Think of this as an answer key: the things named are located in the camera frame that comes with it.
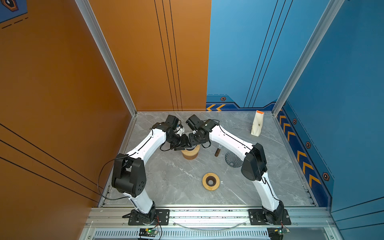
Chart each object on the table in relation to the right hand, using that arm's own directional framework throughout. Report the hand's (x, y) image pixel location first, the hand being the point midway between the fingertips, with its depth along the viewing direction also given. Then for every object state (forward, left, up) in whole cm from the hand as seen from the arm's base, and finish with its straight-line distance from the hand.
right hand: (192, 141), depth 89 cm
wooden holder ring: (-20, -10, -12) cm, 25 cm away
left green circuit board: (-44, +21, -13) cm, 50 cm away
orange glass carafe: (-7, +2, -3) cm, 8 cm away
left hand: (-4, +2, +2) cm, 5 cm away
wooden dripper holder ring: (-4, -3, 0) cm, 5 cm away
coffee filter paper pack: (+18, -45, -4) cm, 49 cm away
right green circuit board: (-44, -40, -14) cm, 61 cm away
